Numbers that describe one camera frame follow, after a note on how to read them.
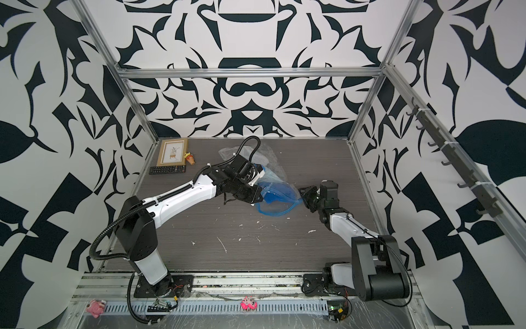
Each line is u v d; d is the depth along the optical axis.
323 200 0.70
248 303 0.70
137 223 0.49
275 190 0.83
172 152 1.13
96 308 0.67
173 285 0.73
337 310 0.71
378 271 0.42
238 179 0.68
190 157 1.08
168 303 0.71
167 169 1.05
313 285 0.74
